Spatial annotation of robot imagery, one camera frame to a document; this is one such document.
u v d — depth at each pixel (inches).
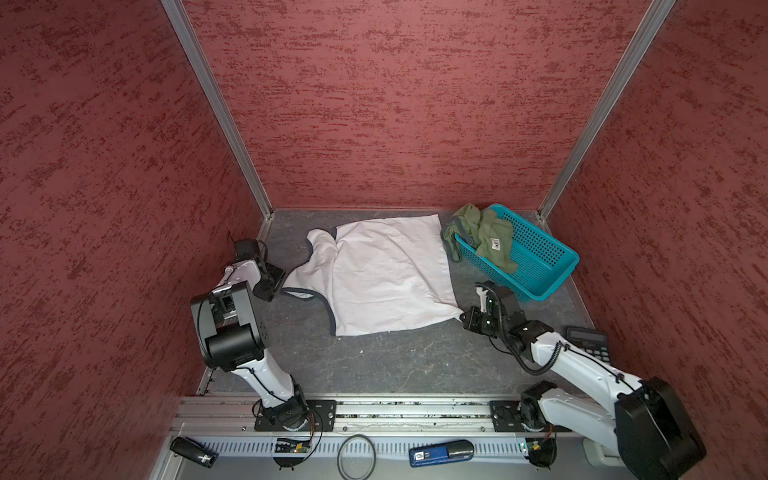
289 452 28.5
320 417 29.8
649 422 16.1
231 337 19.1
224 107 35.3
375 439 28.2
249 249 29.9
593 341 33.5
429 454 25.8
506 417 29.1
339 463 26.3
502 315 26.0
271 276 33.2
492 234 37.5
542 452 28.3
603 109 35.3
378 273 40.6
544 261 40.7
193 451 26.5
